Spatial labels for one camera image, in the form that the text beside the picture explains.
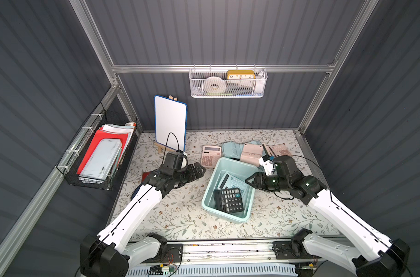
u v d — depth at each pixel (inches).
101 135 30.2
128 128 31.3
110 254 14.7
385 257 15.0
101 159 26.3
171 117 34.4
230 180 36.9
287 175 21.9
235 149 40.9
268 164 27.0
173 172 23.0
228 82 35.0
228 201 33.3
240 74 34.2
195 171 27.1
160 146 40.8
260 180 25.2
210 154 41.4
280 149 42.6
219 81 32.5
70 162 24.1
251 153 39.0
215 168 33.3
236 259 28.8
